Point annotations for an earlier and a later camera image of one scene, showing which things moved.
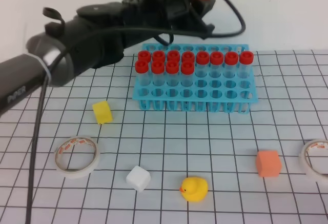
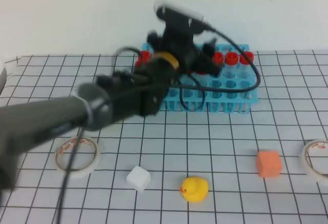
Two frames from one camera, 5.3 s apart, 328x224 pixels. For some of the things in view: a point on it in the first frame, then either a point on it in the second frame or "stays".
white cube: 139,178 stays
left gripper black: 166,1 → 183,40
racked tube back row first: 144,55 stays
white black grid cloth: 101,160 stays
